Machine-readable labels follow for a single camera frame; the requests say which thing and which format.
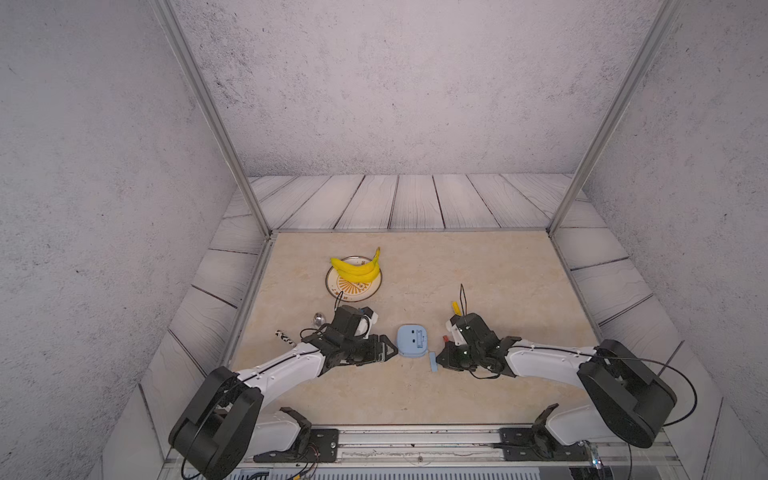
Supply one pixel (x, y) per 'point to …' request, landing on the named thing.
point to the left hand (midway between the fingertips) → (393, 354)
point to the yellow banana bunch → (363, 273)
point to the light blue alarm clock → (412, 340)
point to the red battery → (445, 338)
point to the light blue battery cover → (433, 362)
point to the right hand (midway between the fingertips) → (437, 360)
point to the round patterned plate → (349, 290)
